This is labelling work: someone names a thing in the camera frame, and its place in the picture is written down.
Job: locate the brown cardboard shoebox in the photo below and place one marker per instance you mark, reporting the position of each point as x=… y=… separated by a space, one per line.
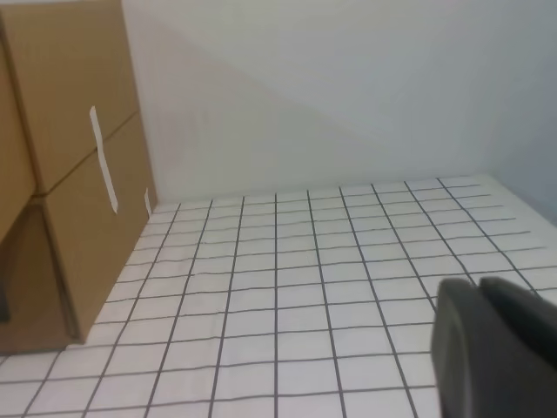
x=57 y=61
x=65 y=252

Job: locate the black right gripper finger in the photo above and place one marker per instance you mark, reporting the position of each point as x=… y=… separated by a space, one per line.
x=494 y=350

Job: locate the long white tape strip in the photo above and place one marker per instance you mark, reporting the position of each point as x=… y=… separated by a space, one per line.
x=102 y=159

